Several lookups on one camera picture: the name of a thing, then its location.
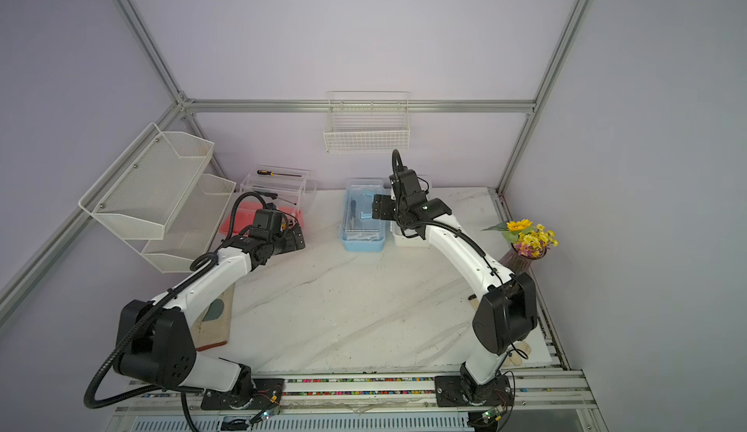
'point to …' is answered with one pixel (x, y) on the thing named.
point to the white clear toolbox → (402, 240)
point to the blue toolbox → (360, 232)
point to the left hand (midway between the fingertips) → (287, 241)
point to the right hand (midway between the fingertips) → (388, 212)
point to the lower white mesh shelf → (189, 235)
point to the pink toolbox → (282, 188)
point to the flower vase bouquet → (532, 241)
